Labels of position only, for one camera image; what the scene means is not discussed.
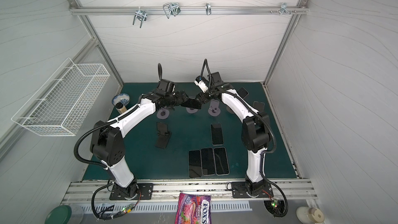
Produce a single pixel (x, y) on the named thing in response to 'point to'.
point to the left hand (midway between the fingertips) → (187, 97)
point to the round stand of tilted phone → (229, 110)
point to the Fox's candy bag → (193, 209)
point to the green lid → (61, 214)
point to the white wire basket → (59, 104)
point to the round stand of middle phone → (191, 110)
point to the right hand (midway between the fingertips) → (202, 91)
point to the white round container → (307, 215)
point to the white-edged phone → (222, 165)
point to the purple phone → (208, 162)
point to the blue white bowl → (123, 98)
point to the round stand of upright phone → (214, 110)
